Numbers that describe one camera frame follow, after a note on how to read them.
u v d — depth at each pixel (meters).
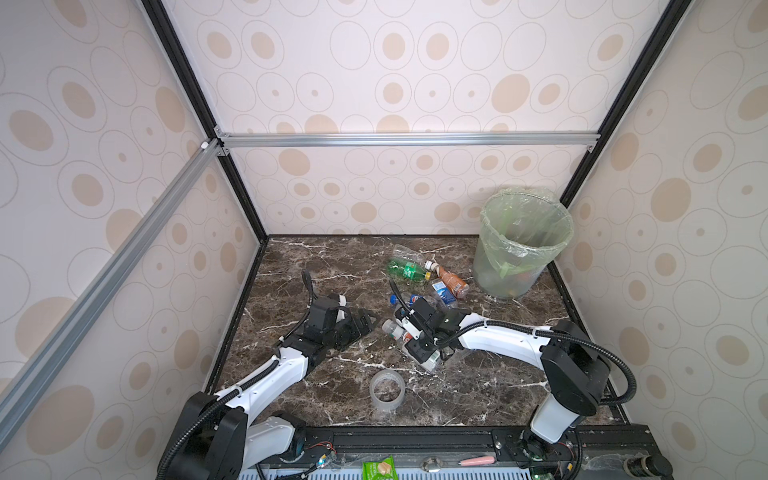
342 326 0.73
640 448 0.75
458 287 0.99
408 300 0.96
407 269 1.03
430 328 0.67
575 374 0.45
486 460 0.71
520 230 1.03
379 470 0.69
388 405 0.80
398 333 0.90
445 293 0.98
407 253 1.13
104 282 0.55
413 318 0.68
